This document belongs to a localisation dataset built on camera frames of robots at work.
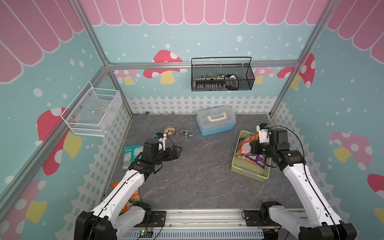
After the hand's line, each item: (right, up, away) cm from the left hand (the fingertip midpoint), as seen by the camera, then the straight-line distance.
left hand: (175, 151), depth 81 cm
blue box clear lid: (+25, +19, +21) cm, 38 cm away
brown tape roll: (-8, +11, +28) cm, 31 cm away
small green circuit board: (-14, -39, -9) cm, 42 cm away
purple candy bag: (+50, -6, +11) cm, 52 cm away
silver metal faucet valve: (+4, +10, +27) cm, 29 cm away
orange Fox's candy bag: (+38, +2, +1) cm, 38 cm away
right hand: (+40, +6, -3) cm, 41 cm away
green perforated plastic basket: (+40, -11, +10) cm, 42 cm away
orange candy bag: (-21, -25, -2) cm, 33 cm away
